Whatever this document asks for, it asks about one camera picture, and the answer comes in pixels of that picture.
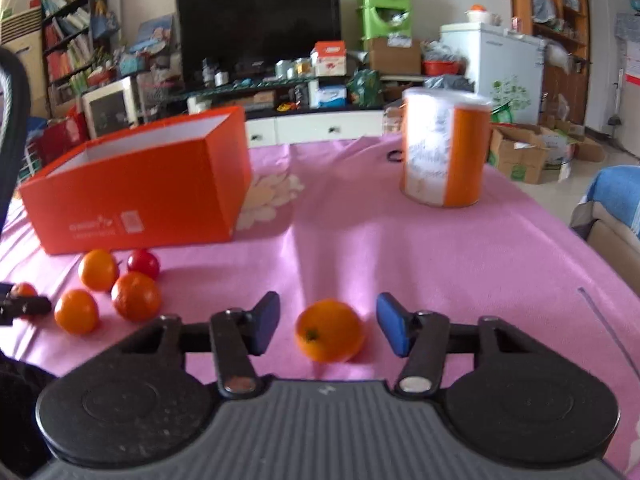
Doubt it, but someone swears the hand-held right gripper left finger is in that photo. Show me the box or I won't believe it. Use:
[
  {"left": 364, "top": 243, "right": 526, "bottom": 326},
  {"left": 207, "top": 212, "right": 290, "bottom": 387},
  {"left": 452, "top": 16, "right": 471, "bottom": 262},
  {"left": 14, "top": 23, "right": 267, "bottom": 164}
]
[{"left": 122, "top": 291, "right": 282, "bottom": 401}]

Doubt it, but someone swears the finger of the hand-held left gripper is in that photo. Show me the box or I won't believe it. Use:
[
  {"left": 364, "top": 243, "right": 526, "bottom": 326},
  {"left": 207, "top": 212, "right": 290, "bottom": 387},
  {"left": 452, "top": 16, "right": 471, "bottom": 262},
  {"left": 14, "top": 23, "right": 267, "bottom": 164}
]
[{"left": 0, "top": 296, "right": 52, "bottom": 327}]

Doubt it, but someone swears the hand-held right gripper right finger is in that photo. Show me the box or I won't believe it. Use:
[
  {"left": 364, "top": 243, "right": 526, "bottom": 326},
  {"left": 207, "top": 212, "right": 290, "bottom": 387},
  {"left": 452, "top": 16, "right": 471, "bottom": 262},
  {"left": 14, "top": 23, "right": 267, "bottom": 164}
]
[{"left": 376, "top": 292, "right": 526, "bottom": 395}]

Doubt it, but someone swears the small red tomato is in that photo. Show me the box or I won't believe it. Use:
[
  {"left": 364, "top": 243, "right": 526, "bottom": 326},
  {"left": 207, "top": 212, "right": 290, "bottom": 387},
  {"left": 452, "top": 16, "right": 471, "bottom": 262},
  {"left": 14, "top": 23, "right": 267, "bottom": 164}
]
[{"left": 11, "top": 282, "right": 40, "bottom": 306}]

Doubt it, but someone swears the orange with green stem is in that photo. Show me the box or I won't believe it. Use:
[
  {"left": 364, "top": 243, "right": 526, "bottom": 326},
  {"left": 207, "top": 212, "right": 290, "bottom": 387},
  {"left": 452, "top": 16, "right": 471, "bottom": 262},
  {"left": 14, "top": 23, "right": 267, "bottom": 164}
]
[{"left": 294, "top": 299, "right": 366, "bottom": 363}]

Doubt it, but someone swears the orange cardboard box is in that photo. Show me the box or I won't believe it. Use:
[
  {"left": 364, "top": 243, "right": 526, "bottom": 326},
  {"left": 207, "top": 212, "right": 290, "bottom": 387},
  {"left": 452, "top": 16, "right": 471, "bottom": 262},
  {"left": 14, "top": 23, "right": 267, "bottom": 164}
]
[{"left": 19, "top": 106, "right": 253, "bottom": 256}]

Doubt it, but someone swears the round orange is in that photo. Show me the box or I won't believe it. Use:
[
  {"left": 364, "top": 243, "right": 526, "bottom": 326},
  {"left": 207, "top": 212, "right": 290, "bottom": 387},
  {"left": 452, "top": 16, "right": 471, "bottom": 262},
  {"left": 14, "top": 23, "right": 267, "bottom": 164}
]
[
  {"left": 54, "top": 288, "right": 100, "bottom": 336},
  {"left": 78, "top": 249, "right": 121, "bottom": 292},
  {"left": 111, "top": 271, "right": 163, "bottom": 323}
]

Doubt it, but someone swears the pink floral blanket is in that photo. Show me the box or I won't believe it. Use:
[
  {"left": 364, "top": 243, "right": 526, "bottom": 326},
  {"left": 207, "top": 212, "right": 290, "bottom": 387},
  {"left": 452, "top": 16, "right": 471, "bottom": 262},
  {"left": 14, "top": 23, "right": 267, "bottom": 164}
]
[{"left": 0, "top": 132, "right": 640, "bottom": 476}]

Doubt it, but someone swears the red bag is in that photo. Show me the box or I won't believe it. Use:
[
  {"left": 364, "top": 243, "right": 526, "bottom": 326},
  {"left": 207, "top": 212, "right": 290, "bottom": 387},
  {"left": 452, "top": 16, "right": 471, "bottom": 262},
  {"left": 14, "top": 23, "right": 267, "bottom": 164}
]
[{"left": 40, "top": 112, "right": 91, "bottom": 161}]

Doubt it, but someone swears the white and orange canister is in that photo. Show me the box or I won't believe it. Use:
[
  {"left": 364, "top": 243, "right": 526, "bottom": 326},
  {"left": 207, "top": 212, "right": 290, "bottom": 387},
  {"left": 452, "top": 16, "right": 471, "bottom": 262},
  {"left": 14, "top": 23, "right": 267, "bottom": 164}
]
[{"left": 400, "top": 86, "right": 493, "bottom": 209}]

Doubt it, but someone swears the white television cabinet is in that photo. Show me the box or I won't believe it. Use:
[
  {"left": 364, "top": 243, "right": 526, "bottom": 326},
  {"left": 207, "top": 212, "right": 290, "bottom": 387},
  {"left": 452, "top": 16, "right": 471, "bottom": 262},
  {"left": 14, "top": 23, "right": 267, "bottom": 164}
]
[{"left": 185, "top": 75, "right": 386, "bottom": 150}]

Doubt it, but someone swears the open cardboard box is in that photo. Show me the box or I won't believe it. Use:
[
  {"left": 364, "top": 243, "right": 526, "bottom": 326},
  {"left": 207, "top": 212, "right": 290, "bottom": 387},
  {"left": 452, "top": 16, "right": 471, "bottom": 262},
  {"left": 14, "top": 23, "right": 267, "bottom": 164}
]
[{"left": 487, "top": 122, "right": 576, "bottom": 185}]

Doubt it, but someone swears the black curved bar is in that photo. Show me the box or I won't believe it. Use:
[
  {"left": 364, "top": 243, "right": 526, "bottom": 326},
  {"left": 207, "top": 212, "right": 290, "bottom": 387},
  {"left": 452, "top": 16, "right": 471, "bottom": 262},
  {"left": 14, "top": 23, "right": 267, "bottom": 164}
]
[{"left": 0, "top": 47, "right": 32, "bottom": 241}]

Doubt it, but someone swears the white glass door cabinet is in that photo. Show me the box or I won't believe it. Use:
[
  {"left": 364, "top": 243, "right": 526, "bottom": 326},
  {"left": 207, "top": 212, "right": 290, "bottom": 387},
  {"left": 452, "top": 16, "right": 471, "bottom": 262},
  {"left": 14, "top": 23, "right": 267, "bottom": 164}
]
[{"left": 82, "top": 76, "right": 141, "bottom": 140}]

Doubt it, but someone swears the blue tissue box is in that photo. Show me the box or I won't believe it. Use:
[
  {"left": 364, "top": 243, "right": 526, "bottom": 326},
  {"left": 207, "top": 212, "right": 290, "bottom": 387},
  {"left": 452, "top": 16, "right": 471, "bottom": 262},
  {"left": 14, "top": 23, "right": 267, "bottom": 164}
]
[{"left": 316, "top": 85, "right": 347, "bottom": 108}]

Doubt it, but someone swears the beige sofa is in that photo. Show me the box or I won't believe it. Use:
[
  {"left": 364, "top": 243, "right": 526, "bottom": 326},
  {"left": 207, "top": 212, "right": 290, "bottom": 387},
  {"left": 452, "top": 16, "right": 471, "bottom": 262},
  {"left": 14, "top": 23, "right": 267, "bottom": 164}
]
[{"left": 570, "top": 202, "right": 640, "bottom": 256}]

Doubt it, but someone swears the green patterned bag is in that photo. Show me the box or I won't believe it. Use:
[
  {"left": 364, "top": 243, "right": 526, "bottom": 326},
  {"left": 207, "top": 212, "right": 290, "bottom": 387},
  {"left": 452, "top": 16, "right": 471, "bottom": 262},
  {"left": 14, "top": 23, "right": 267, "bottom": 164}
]
[{"left": 350, "top": 69, "right": 383, "bottom": 107}]

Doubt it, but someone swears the red plastic basin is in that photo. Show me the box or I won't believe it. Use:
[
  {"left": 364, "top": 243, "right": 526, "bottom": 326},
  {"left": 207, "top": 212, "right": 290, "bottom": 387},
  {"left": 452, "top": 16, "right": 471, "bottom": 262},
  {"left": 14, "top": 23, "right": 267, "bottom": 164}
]
[{"left": 422, "top": 60, "right": 461, "bottom": 77}]

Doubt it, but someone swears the blue blanket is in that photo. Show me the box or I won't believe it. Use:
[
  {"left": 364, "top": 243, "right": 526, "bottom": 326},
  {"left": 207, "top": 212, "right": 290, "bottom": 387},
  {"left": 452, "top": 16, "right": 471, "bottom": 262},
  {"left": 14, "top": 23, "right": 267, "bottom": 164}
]
[{"left": 585, "top": 165, "right": 640, "bottom": 233}]

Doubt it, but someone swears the brown cardboard box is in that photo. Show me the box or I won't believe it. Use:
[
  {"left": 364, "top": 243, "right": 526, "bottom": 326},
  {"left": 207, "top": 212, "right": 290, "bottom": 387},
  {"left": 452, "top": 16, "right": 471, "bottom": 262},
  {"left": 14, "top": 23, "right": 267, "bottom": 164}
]
[{"left": 367, "top": 37, "right": 422, "bottom": 75}]

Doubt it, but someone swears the orange and white carton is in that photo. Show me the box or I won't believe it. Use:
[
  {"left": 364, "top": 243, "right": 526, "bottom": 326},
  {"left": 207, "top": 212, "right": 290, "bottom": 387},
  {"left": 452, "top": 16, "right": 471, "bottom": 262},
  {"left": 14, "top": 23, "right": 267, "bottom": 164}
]
[{"left": 311, "top": 41, "right": 347, "bottom": 78}]

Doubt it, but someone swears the white standing air conditioner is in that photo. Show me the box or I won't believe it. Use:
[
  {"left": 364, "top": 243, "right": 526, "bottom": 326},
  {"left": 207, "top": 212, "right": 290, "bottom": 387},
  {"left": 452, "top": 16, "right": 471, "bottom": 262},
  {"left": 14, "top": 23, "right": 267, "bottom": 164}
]
[{"left": 0, "top": 7, "right": 45, "bottom": 121}]

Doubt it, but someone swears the dark bookshelf with books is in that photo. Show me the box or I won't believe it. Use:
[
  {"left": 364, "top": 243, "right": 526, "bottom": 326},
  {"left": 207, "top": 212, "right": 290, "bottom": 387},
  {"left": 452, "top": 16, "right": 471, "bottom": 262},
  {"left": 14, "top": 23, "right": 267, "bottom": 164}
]
[{"left": 37, "top": 0, "right": 121, "bottom": 111}]

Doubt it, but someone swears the white chest freezer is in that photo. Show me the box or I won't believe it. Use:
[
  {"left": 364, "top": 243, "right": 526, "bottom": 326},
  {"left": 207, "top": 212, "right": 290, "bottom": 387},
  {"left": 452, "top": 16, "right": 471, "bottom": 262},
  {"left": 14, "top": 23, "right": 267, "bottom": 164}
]
[{"left": 440, "top": 22, "right": 547, "bottom": 126}]

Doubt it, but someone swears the black flat television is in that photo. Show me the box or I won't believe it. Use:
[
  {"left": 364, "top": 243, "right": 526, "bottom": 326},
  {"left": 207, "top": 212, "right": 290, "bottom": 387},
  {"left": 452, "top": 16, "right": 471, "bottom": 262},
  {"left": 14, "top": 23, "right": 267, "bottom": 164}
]
[{"left": 175, "top": 0, "right": 342, "bottom": 96}]

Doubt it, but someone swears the wooden shelf unit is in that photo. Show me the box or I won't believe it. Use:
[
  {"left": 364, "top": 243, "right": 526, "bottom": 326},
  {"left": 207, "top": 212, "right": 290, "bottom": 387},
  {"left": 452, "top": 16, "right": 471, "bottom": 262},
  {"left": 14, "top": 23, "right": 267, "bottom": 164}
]
[{"left": 509, "top": 0, "right": 591, "bottom": 128}]

